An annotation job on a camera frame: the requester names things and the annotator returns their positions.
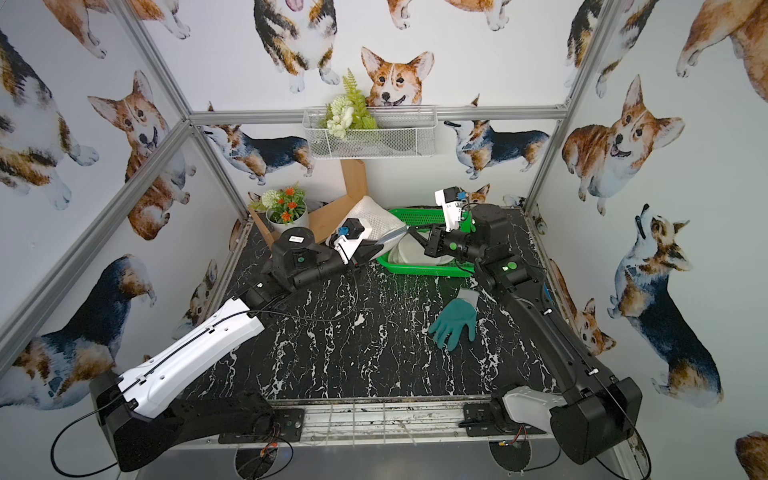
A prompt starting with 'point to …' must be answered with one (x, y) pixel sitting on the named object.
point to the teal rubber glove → (450, 321)
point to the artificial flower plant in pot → (283, 206)
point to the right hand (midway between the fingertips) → (420, 220)
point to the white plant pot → (277, 228)
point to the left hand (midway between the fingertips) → (377, 235)
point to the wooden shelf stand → (323, 219)
